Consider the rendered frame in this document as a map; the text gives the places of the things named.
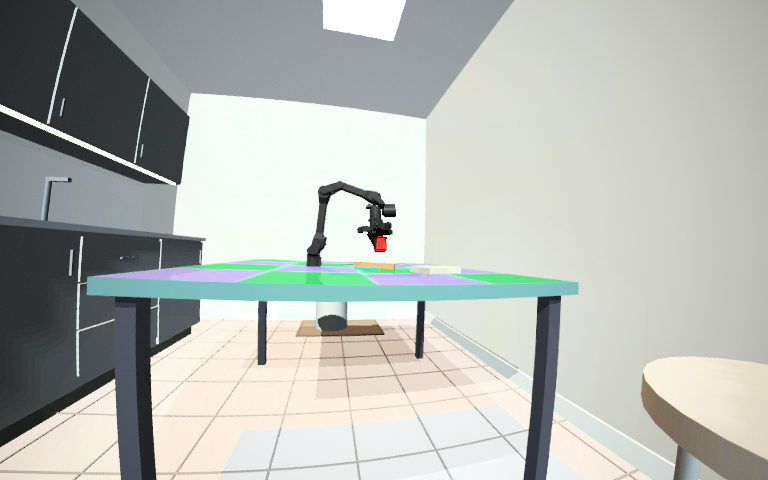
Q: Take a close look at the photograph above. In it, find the light wooden bar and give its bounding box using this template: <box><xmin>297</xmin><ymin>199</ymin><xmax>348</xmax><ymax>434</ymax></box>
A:
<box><xmin>353</xmin><ymin>262</ymin><xmax>395</xmax><ymax>269</ymax></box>

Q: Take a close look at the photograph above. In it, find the cream rectangular block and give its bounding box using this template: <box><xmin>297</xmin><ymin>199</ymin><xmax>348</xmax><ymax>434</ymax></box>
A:
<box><xmin>410</xmin><ymin>266</ymin><xmax>461</xmax><ymax>275</ymax></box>

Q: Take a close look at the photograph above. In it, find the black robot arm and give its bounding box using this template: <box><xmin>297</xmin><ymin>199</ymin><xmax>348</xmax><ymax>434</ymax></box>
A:
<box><xmin>306</xmin><ymin>181</ymin><xmax>396</xmax><ymax>267</ymax></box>

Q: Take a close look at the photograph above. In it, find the red cup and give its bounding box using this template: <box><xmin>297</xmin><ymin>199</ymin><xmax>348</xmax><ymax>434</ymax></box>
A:
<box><xmin>374</xmin><ymin>236</ymin><xmax>387</xmax><ymax>252</ymax></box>

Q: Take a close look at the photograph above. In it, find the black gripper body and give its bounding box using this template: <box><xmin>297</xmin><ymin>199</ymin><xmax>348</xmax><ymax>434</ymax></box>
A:
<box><xmin>357</xmin><ymin>216</ymin><xmax>393</xmax><ymax>236</ymax></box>

